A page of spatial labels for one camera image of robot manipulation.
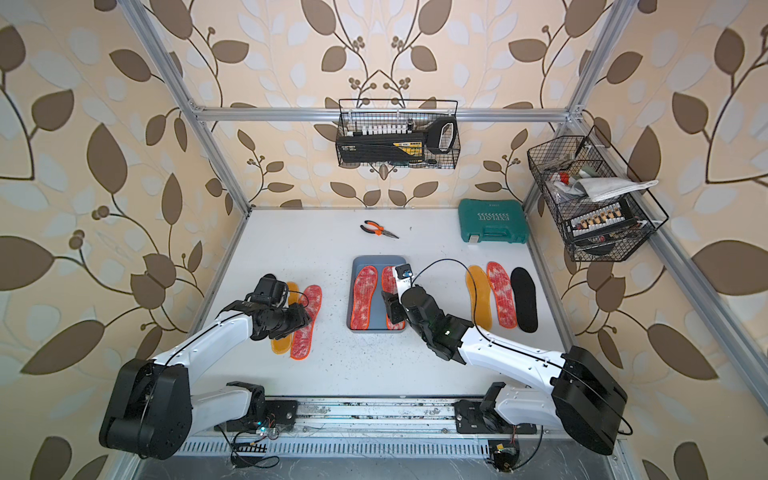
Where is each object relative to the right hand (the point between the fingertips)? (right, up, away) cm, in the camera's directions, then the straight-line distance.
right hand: (391, 289), depth 81 cm
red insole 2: (-1, -2, +18) cm, 18 cm away
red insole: (-9, -2, +16) cm, 19 cm away
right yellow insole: (+29, -7, +13) cm, 33 cm away
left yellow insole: (-31, -17, +5) cm, 36 cm away
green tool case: (+38, +20, +30) cm, 53 cm away
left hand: (-26, -10, +7) cm, 29 cm away
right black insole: (+43, -5, +15) cm, 46 cm away
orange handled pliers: (-5, +17, +31) cm, 36 cm away
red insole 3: (-27, -6, +15) cm, 31 cm away
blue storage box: (-5, -10, +13) cm, 17 cm away
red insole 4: (+37, -5, +15) cm, 40 cm away
